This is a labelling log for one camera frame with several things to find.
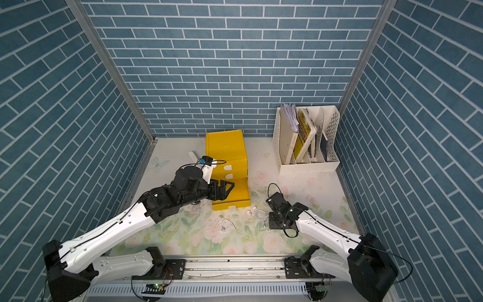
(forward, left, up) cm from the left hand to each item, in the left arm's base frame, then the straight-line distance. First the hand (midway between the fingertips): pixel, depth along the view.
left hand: (232, 186), depth 69 cm
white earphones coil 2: (-7, -14, -25) cm, 30 cm away
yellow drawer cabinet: (+24, +3, -4) cm, 24 cm away
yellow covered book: (+32, -35, -1) cm, 47 cm away
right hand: (-5, -18, -24) cm, 30 cm away
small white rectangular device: (+33, +26, -23) cm, 48 cm away
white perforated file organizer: (+34, -50, -20) cm, 63 cm away
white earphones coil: (-5, +5, -26) cm, 27 cm away
